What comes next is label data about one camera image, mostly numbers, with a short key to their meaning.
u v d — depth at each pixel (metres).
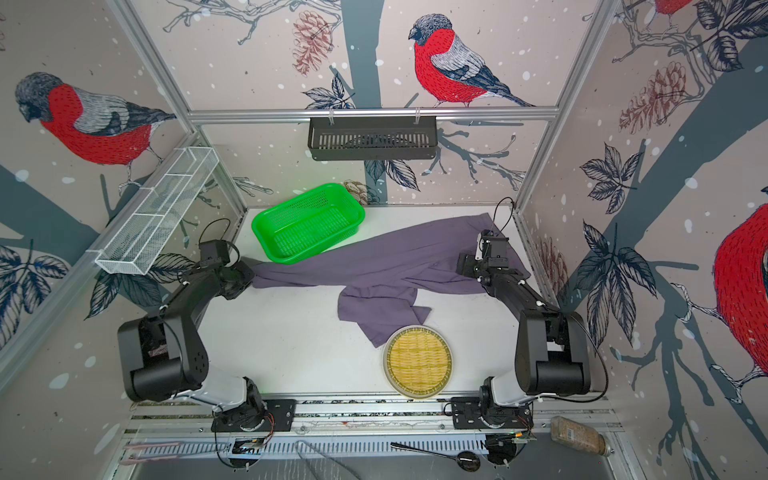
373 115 0.91
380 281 0.98
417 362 0.81
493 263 0.71
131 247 0.70
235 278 0.78
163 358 0.44
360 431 0.72
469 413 0.73
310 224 1.18
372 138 1.07
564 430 0.67
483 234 0.85
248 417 0.68
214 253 0.72
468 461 0.67
